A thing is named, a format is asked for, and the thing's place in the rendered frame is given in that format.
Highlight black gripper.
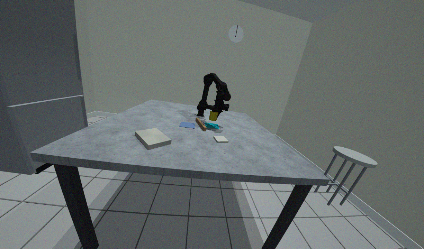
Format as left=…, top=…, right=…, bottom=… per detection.
left=206, top=99, right=223, bottom=118

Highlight brown wooden bar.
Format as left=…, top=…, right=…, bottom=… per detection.
left=196, top=118, right=207, bottom=131

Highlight grey flat square tile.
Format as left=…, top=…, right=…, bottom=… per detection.
left=213, top=136, right=229, bottom=143

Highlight yellow cup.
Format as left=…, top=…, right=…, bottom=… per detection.
left=209, top=111, right=218, bottom=121

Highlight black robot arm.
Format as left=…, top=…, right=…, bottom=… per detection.
left=197, top=73, right=231, bottom=117

